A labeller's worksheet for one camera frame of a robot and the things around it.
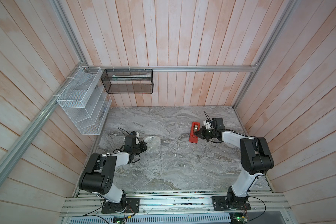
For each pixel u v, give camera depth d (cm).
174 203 76
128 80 104
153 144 90
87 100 72
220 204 73
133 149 75
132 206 73
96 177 45
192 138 95
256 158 50
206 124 92
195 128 98
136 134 89
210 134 85
